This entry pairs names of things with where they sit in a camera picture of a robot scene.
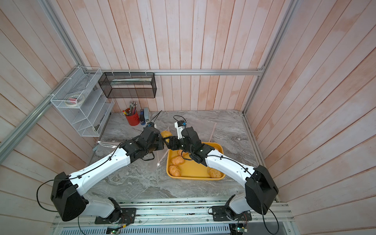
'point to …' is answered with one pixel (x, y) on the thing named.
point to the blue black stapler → (142, 117)
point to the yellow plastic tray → (191, 169)
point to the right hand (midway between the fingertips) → (166, 138)
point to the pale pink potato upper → (177, 160)
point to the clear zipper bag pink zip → (106, 145)
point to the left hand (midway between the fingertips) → (161, 143)
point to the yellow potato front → (166, 133)
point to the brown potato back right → (215, 173)
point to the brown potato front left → (175, 171)
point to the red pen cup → (133, 120)
